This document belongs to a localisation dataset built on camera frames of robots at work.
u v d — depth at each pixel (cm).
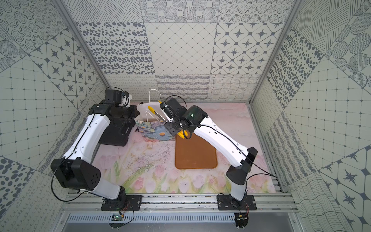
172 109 49
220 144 44
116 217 72
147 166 88
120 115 66
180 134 64
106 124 54
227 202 75
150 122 76
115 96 62
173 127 62
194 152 92
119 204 68
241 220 73
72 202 75
